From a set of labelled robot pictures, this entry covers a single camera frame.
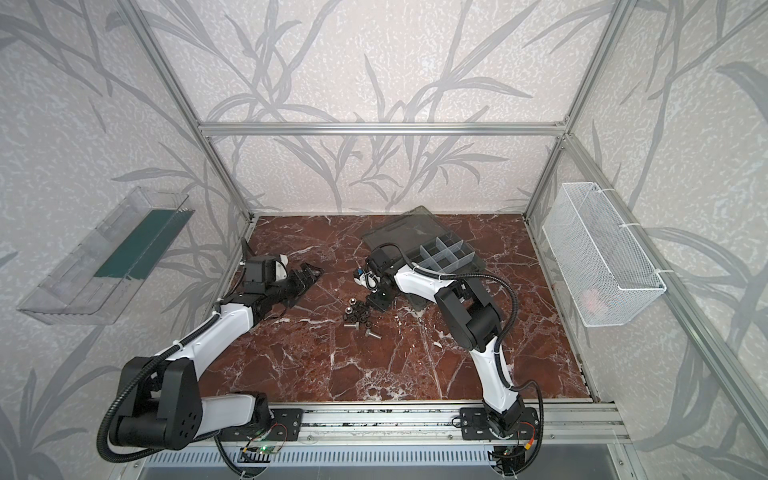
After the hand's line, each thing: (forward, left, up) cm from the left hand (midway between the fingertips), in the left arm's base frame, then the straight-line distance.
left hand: (320, 269), depth 87 cm
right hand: (+1, -17, -13) cm, 21 cm away
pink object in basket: (-13, -72, +7) cm, 74 cm away
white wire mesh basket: (-15, -67, +22) cm, 72 cm away
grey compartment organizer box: (+19, -34, -11) cm, 41 cm away
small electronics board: (-44, +10, -16) cm, 47 cm away
